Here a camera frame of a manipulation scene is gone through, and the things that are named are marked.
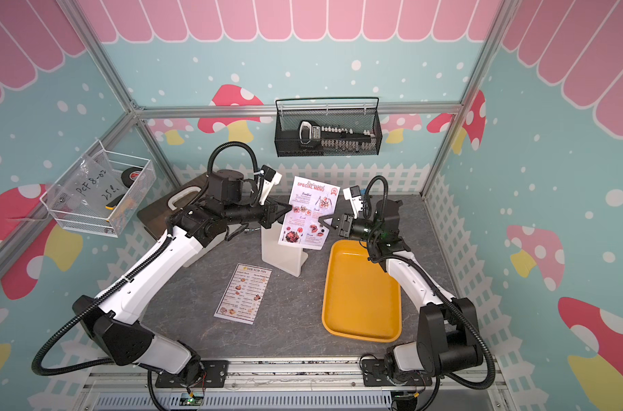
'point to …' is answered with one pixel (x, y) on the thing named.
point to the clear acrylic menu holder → (284, 258)
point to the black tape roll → (129, 175)
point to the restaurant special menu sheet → (311, 200)
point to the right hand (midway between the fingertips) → (321, 221)
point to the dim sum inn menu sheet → (244, 294)
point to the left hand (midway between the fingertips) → (289, 211)
